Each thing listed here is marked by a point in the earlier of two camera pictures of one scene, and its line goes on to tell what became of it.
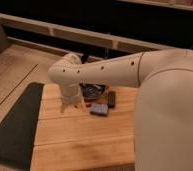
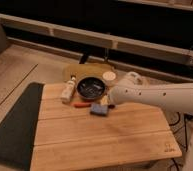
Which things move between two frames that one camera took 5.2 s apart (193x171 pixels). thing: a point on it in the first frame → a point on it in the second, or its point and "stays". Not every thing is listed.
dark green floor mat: (13, 141) stays
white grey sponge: (99, 109) stays
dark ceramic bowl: (91, 91) stays
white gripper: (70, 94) → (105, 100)
